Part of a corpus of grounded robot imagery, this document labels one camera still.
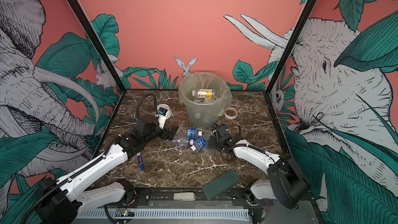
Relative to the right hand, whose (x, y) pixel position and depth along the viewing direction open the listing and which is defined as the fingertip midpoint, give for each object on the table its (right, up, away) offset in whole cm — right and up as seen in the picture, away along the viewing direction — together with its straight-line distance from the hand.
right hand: (211, 142), depth 87 cm
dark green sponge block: (+4, -19, -9) cm, 22 cm away
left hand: (-22, +13, -9) cm, 27 cm away
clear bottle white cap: (-7, 0, 0) cm, 7 cm away
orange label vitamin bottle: (-4, +29, +9) cm, 30 cm away
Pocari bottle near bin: (-11, +5, +4) cm, 13 cm away
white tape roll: (+15, +13, +18) cm, 27 cm away
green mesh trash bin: (-4, +16, +4) cm, 17 cm away
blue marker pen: (-39, -9, -3) cm, 41 cm away
